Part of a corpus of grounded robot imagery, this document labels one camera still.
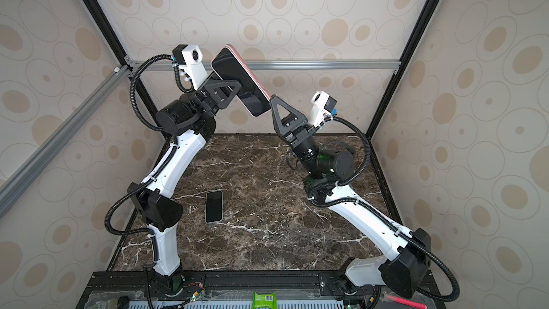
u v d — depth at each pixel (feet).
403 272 1.25
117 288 2.41
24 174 1.75
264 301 2.27
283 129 1.43
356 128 1.49
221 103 1.54
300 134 1.40
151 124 1.60
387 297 2.33
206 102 1.49
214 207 3.09
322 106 1.50
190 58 1.35
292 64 3.07
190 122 1.54
